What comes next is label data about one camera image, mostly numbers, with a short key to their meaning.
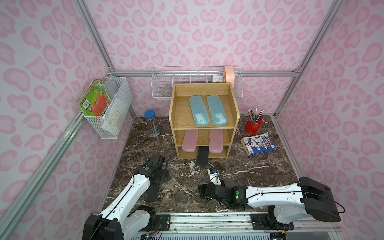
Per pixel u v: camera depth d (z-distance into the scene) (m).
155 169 0.61
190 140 0.84
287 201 0.45
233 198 0.57
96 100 0.72
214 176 0.67
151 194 0.80
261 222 0.72
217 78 0.92
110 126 0.73
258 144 1.00
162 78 0.96
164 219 0.75
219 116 0.73
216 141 0.83
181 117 0.77
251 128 1.07
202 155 0.94
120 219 0.41
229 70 0.83
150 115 0.94
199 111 0.77
